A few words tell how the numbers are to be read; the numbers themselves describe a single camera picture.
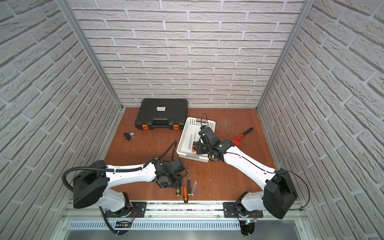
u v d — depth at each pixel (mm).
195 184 812
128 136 1003
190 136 1033
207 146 596
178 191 775
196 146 716
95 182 423
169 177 652
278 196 403
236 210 658
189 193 776
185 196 763
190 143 981
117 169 461
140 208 746
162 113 1072
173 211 757
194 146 955
